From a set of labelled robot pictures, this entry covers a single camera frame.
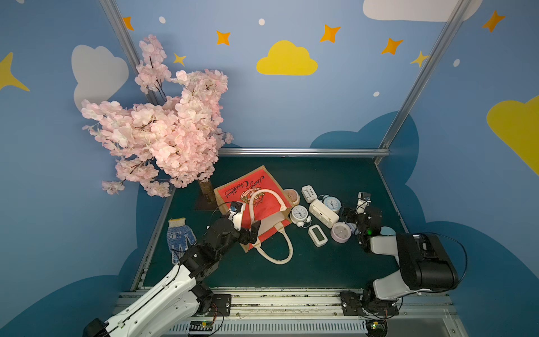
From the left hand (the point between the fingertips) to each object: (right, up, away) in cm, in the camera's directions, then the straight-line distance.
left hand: (249, 216), depth 77 cm
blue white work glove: (-33, -11, +14) cm, 38 cm away
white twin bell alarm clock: (+21, -3, +17) cm, 27 cm away
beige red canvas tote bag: (+6, +4, +6) cm, 9 cm away
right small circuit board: (+46, -39, -3) cm, 60 cm away
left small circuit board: (-17, -38, -4) cm, 42 cm away
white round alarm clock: (+37, +3, +22) cm, 43 cm away
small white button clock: (+27, +7, +28) cm, 39 cm away
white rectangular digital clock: (+32, -2, +16) cm, 36 cm away
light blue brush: (+60, -10, +16) cm, 63 cm away
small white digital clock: (+28, -11, +14) cm, 33 cm away
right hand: (+48, +3, +18) cm, 51 cm away
